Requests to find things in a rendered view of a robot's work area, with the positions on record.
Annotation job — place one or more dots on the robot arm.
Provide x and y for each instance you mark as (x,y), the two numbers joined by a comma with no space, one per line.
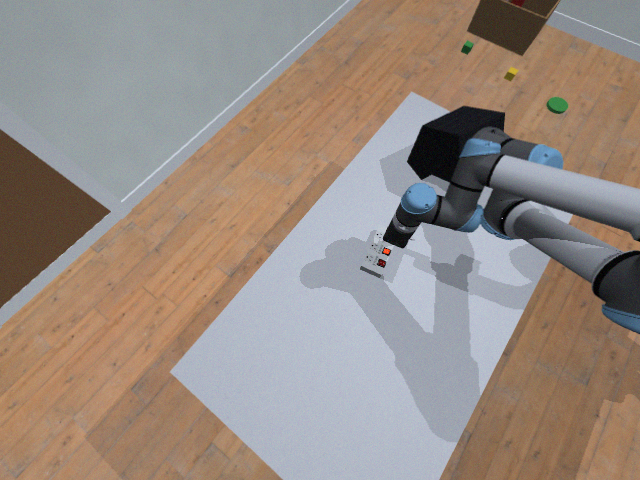
(523,169)

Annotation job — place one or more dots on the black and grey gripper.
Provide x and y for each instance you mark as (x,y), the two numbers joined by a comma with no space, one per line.
(398,234)

